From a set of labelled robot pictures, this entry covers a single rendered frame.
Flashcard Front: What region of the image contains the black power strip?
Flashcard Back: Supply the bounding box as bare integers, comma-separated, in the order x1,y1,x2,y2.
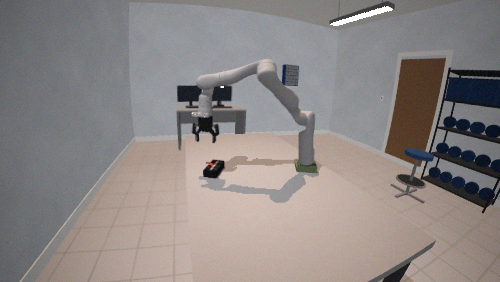
203,159,225,179

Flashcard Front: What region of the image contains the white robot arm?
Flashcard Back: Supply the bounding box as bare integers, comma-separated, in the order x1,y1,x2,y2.
192,59,315,165

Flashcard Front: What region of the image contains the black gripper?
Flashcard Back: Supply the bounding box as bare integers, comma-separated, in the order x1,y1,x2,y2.
192,116,219,143

